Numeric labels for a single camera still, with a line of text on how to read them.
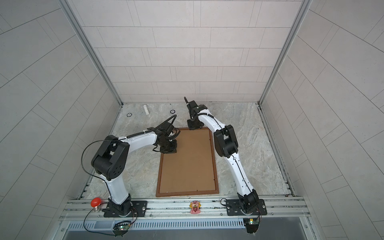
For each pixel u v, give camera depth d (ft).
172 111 3.66
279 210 2.41
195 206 2.28
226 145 2.03
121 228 2.11
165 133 2.50
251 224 2.23
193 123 2.96
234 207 2.37
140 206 2.35
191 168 2.76
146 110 3.63
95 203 2.32
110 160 1.57
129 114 3.56
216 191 2.49
